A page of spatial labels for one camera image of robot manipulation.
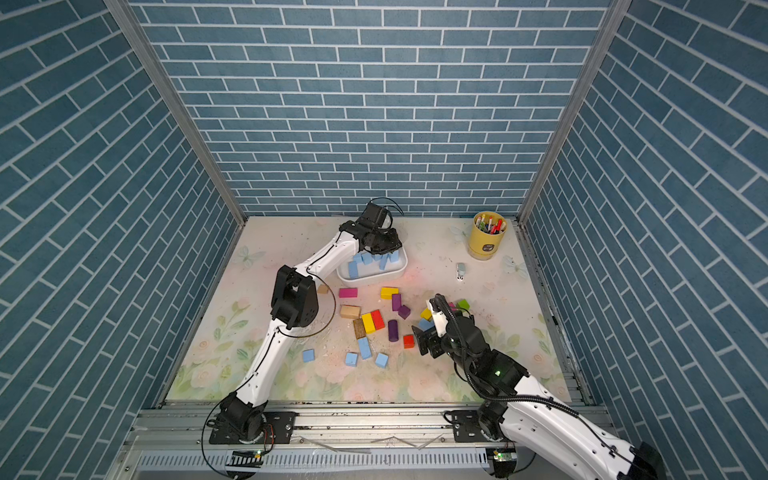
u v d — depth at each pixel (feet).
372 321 3.00
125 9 2.28
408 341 2.89
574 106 2.89
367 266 3.45
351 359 2.71
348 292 3.21
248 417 2.11
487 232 3.38
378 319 3.05
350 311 3.05
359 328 2.97
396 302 3.15
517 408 1.71
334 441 2.41
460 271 3.32
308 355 2.79
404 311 3.07
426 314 3.06
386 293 3.17
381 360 2.72
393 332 2.92
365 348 2.84
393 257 3.44
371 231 2.66
